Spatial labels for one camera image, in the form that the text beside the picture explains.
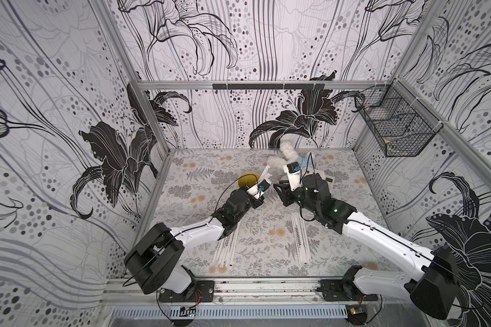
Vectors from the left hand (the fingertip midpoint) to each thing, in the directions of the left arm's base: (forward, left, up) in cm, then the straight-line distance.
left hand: (261, 184), depth 83 cm
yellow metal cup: (-7, +5, +13) cm, 16 cm away
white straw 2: (-22, +15, -16) cm, 31 cm away
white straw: (+5, -1, +1) cm, 5 cm away
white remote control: (+14, -37, -15) cm, 42 cm away
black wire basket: (+26, -62, +14) cm, 68 cm away
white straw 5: (-23, -19, -16) cm, 34 cm away
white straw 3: (-21, +11, -17) cm, 29 cm away
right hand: (-3, -7, +7) cm, 10 cm away
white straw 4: (-25, -16, -16) cm, 33 cm away
